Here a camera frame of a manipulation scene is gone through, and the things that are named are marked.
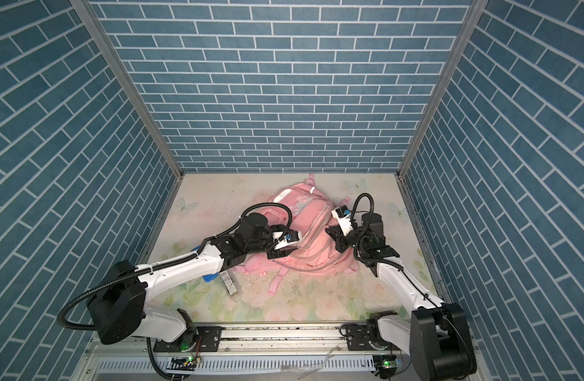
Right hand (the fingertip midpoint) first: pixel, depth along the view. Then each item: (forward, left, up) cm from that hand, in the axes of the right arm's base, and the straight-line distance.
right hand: (331, 230), depth 84 cm
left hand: (-5, +11, +2) cm, 12 cm away
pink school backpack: (+11, +10, -2) cm, 15 cm away
